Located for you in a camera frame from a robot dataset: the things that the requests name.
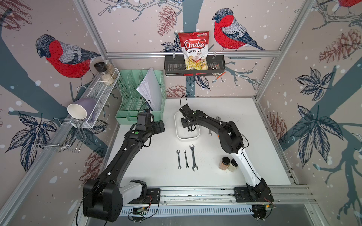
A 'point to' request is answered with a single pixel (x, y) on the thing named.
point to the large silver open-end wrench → (194, 166)
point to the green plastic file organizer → (132, 102)
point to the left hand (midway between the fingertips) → (160, 122)
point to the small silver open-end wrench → (185, 150)
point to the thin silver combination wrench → (189, 129)
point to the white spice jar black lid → (233, 165)
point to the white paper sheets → (150, 89)
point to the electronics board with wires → (138, 213)
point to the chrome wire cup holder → (62, 132)
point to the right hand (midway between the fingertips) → (185, 121)
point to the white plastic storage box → (183, 133)
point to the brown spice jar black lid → (224, 163)
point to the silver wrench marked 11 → (178, 152)
